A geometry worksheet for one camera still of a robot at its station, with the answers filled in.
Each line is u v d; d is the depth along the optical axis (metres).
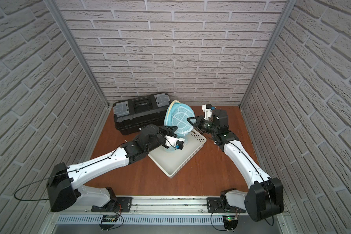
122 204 0.74
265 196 0.39
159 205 0.76
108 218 0.73
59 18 0.73
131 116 0.90
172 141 0.62
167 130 0.64
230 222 0.71
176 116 0.77
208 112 0.71
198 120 0.67
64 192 0.39
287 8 0.70
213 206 0.74
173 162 0.86
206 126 0.66
